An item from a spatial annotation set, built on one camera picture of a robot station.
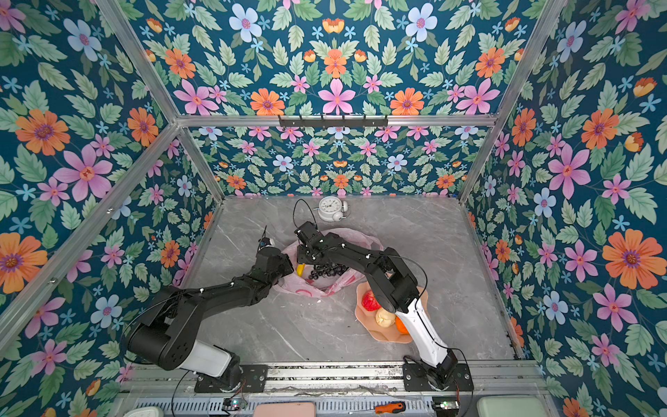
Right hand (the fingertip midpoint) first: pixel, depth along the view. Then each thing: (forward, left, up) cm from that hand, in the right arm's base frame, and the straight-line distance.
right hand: (302, 255), depth 96 cm
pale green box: (-46, -62, -5) cm, 78 cm away
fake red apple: (-19, -24, +3) cm, 31 cm away
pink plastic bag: (-11, -9, -3) cm, 15 cm away
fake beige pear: (-24, -29, +1) cm, 38 cm away
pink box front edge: (-47, 0, -4) cm, 47 cm away
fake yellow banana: (-6, 0, -1) cm, 6 cm away
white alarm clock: (+23, -10, 0) cm, 25 cm away
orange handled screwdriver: (-47, -29, -2) cm, 55 cm away
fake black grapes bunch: (-6, -10, -1) cm, 11 cm away
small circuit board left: (-45, +14, -4) cm, 48 cm away
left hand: (-1, +3, +4) cm, 5 cm away
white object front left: (-47, +35, -1) cm, 59 cm away
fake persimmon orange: (-27, -34, +1) cm, 43 cm away
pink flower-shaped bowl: (-24, -23, -1) cm, 33 cm away
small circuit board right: (-46, -44, -5) cm, 64 cm away
